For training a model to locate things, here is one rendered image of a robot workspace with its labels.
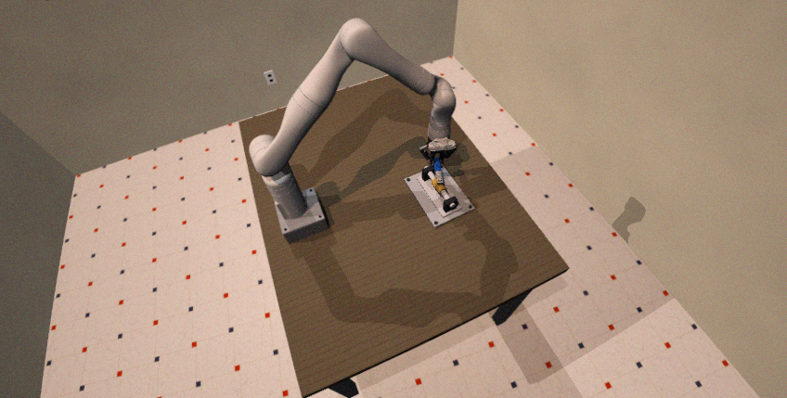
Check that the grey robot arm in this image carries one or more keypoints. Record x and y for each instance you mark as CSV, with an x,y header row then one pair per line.
x,y
356,40

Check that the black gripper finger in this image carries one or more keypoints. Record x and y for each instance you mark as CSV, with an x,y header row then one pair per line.
x,y
427,155
448,153

